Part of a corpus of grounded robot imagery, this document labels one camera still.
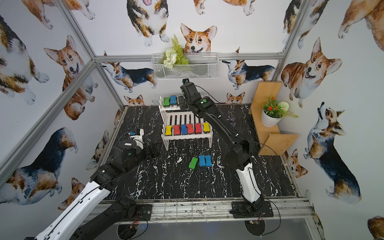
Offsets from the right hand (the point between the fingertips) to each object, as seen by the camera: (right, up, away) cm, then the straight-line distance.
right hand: (189, 93), depth 83 cm
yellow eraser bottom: (-13, -21, +6) cm, 25 cm away
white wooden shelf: (-6, -17, +11) cm, 22 cm away
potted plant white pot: (+50, -10, +6) cm, 51 cm away
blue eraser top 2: (+11, -39, +7) cm, 41 cm away
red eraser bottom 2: (0, -20, +7) cm, 21 cm away
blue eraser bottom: (-4, -20, +6) cm, 22 cm away
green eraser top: (-13, -5, 0) cm, 14 cm away
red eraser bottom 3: (+5, -20, +7) cm, 22 cm away
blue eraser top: (-9, -4, +1) cm, 10 cm away
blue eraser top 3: (+7, -39, +7) cm, 41 cm away
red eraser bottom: (-8, -21, +6) cm, 23 cm away
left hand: (-17, -24, -10) cm, 31 cm away
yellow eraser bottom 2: (+10, -20, +7) cm, 23 cm away
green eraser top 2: (+2, -41, +7) cm, 41 cm away
